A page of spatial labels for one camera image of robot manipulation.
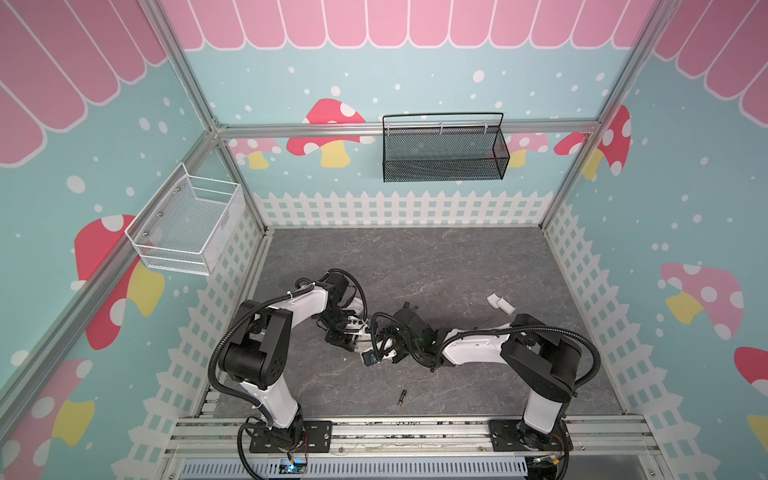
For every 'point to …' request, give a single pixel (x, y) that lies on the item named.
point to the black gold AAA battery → (401, 400)
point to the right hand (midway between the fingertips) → (374, 332)
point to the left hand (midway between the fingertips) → (350, 338)
